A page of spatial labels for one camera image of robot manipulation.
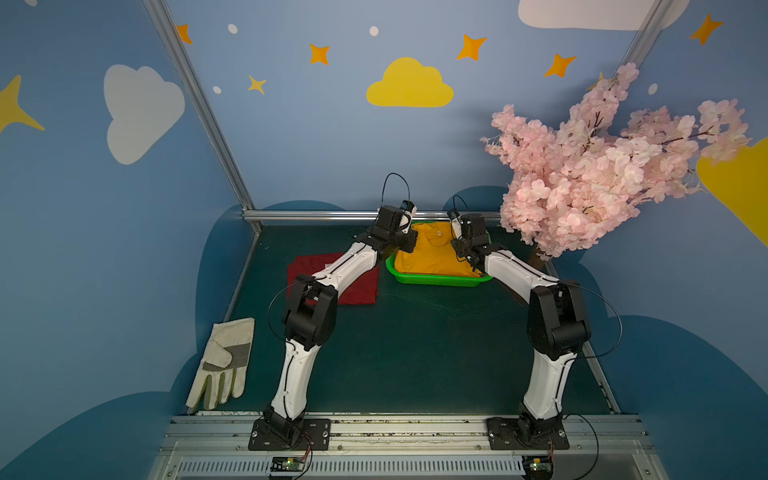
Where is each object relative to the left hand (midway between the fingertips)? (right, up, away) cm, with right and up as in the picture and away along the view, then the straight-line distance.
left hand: (414, 229), depth 96 cm
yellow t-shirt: (+7, -8, +2) cm, 11 cm away
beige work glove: (-56, -37, -9) cm, 68 cm away
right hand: (+20, 0, +3) cm, 20 cm away
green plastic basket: (+3, -16, +2) cm, 16 cm away
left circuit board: (-33, -60, -24) cm, 72 cm away
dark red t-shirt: (-16, -21, +4) cm, 27 cm away
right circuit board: (+29, -61, -22) cm, 71 cm away
